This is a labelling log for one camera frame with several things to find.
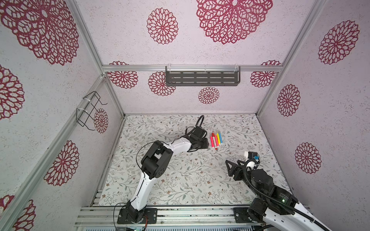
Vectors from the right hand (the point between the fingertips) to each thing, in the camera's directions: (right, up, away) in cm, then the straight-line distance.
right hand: (231, 160), depth 72 cm
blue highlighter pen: (+4, +9, +34) cm, 36 cm away
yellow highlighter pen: (+2, +10, +34) cm, 36 cm away
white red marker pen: (-2, +8, +32) cm, 33 cm away
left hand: (-8, +4, +27) cm, 29 cm away
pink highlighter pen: (-3, +6, +31) cm, 32 cm away
